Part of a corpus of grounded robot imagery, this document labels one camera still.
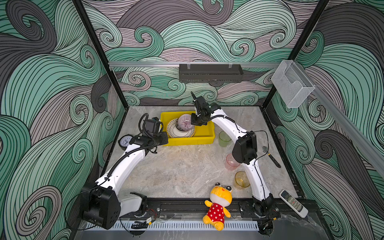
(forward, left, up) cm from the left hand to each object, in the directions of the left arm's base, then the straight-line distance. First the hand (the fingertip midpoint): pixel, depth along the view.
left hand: (165, 135), depth 83 cm
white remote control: (-30, -67, -14) cm, 75 cm away
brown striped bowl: (+14, -10, -4) cm, 18 cm away
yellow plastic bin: (+9, -23, -12) cm, 28 cm away
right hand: (+13, -16, -4) cm, 21 cm away
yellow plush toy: (-29, -29, -8) cm, 42 cm away
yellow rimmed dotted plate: (+12, -3, -13) cm, 18 cm away
